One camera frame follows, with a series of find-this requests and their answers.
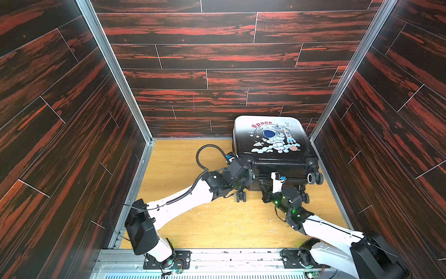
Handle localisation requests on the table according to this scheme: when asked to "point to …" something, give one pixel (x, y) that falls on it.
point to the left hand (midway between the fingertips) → (254, 176)
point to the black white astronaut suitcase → (275, 144)
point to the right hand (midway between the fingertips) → (264, 182)
